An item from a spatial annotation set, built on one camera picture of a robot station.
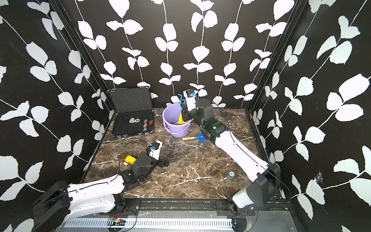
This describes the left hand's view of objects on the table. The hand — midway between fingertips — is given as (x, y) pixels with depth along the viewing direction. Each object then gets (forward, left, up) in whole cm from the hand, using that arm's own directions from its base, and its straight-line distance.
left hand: (166, 146), depth 79 cm
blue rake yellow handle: (+10, -9, +10) cm, 17 cm away
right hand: (+13, -9, +22) cm, 27 cm away
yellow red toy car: (-2, +23, -11) cm, 25 cm away
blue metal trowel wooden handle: (+14, -22, -15) cm, 30 cm away
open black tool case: (+36, +29, -13) cm, 48 cm away
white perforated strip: (-34, +8, -17) cm, 38 cm away
